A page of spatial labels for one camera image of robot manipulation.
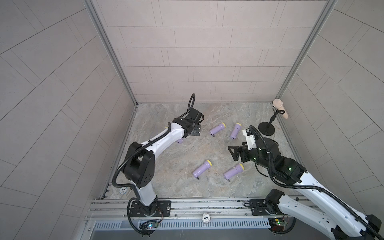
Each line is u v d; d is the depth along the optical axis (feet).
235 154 2.03
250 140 2.02
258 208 2.32
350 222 1.28
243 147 1.99
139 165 1.46
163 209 2.33
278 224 2.23
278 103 2.59
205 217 2.10
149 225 2.14
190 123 2.04
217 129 3.25
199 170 2.65
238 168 2.65
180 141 3.07
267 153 1.60
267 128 3.32
